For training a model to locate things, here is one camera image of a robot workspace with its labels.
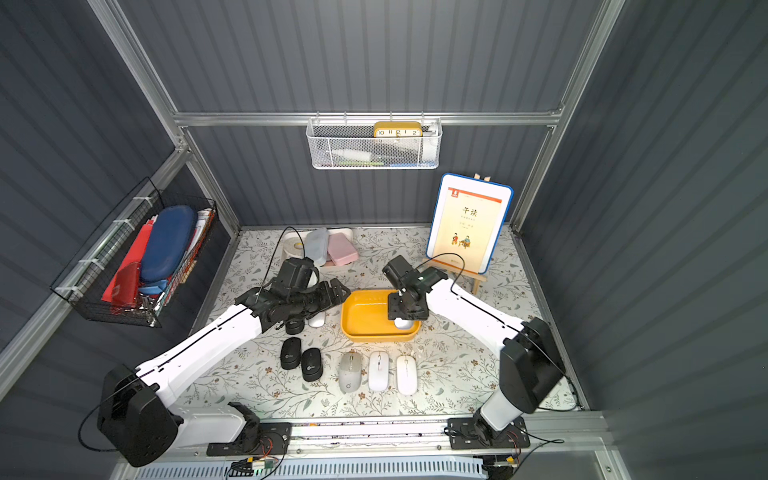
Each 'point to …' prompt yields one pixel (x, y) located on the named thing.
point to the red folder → (122, 289)
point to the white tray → (346, 231)
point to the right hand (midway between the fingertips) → (403, 309)
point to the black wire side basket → (84, 282)
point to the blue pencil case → (170, 238)
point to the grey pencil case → (316, 246)
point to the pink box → (340, 250)
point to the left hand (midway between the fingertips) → (342, 298)
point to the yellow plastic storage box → (365, 318)
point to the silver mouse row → (403, 324)
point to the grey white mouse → (350, 372)
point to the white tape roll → (292, 247)
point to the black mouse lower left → (290, 353)
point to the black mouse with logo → (312, 366)
